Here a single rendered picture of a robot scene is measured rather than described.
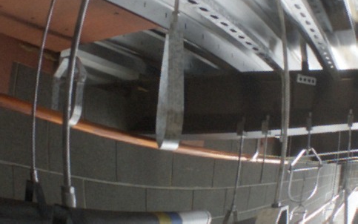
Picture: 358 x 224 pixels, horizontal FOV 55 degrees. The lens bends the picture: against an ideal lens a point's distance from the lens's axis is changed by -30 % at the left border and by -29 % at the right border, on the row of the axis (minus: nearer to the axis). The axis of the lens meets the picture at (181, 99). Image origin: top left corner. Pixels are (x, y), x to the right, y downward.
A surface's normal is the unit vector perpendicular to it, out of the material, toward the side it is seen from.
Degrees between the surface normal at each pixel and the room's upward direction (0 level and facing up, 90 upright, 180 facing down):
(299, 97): 90
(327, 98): 90
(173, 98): 74
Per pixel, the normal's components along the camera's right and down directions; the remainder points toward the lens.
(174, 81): 0.22, -0.43
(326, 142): -0.50, -0.18
